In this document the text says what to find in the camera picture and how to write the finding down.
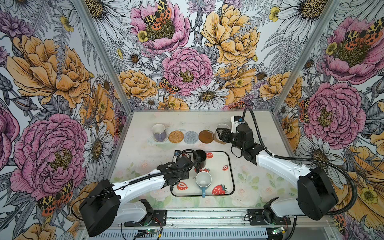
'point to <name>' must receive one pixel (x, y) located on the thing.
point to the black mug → (202, 156)
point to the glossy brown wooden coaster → (206, 136)
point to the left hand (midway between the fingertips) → (181, 174)
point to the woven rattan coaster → (176, 136)
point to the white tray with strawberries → (220, 165)
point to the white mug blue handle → (203, 179)
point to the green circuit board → (150, 231)
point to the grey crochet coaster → (191, 137)
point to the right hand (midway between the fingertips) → (220, 134)
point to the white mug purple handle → (160, 134)
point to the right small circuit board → (281, 229)
